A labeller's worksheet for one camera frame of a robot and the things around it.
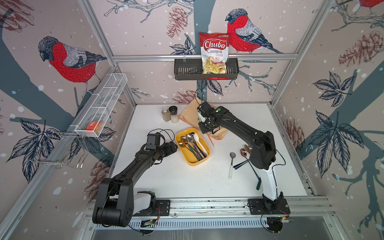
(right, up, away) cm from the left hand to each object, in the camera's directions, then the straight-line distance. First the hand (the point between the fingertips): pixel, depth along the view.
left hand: (174, 145), depth 89 cm
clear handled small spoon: (+36, -7, +4) cm, 37 cm away
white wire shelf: (-35, +16, -23) cm, 45 cm away
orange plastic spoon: (+22, +4, -1) cm, 22 cm away
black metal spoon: (+40, -10, -1) cm, 42 cm away
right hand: (+17, +11, +2) cm, 20 cm away
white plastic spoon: (+13, +3, +9) cm, 16 cm away
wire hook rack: (-39, +6, -33) cm, 51 cm away
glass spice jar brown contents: (-8, +19, +15) cm, 26 cm away
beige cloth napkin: (+8, +20, +21) cm, 30 cm away
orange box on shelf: (-34, +14, -22) cm, 43 cm away
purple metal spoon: (+9, +3, +9) cm, 13 cm away
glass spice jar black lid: (-3, +22, +14) cm, 26 cm away
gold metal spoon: (+4, -1, +6) cm, 7 cm away
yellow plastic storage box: (+8, -8, +1) cm, 12 cm away
